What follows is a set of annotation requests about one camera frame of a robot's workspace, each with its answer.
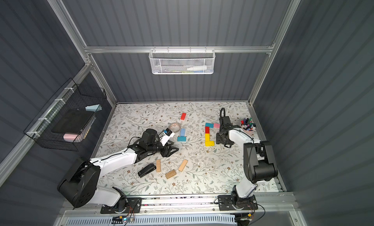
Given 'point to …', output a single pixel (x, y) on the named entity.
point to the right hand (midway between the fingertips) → (223, 140)
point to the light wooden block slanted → (182, 165)
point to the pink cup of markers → (248, 126)
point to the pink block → (217, 125)
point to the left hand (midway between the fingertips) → (177, 148)
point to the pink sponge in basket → (71, 138)
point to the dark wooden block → (170, 174)
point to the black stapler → (146, 170)
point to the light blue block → (182, 132)
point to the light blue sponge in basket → (93, 107)
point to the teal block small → (211, 125)
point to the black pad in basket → (72, 122)
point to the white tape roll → (175, 127)
